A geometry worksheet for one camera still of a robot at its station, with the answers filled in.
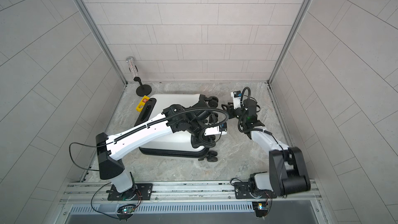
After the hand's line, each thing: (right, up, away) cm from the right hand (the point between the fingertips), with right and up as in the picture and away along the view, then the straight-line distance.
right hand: (225, 103), depth 86 cm
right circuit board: (+14, -45, -18) cm, 51 cm away
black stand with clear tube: (-56, +8, +26) cm, 62 cm away
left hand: (-7, -14, -18) cm, 24 cm away
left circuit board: (-44, -43, -22) cm, 65 cm away
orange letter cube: (-53, +1, +19) cm, 56 cm away
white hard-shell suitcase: (-23, -17, -19) cm, 34 cm away
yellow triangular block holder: (-54, -1, +17) cm, 57 cm away
